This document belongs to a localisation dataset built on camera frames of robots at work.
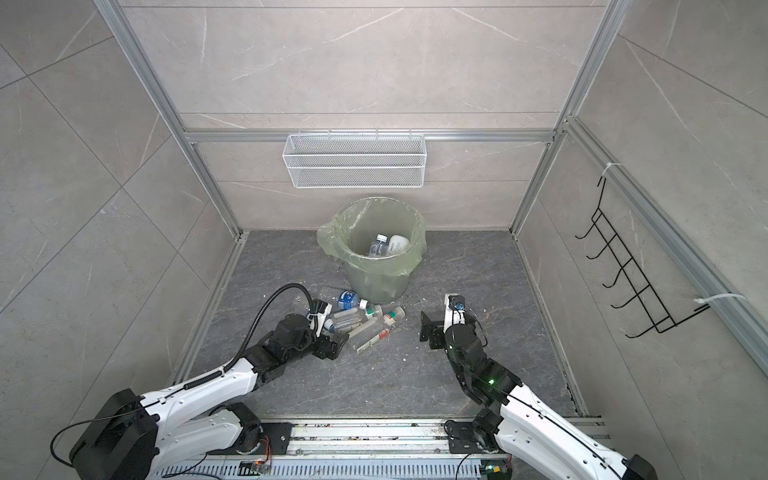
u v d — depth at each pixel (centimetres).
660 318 60
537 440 57
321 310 74
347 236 96
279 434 73
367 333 92
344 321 92
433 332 68
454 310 65
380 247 93
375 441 75
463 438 73
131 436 40
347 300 93
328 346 75
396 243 93
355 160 101
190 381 50
